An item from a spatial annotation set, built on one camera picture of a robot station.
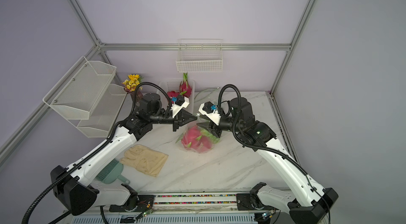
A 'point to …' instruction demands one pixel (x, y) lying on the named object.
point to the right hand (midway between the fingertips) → (202, 121)
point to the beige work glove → (146, 160)
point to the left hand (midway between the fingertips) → (194, 118)
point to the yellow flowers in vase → (130, 85)
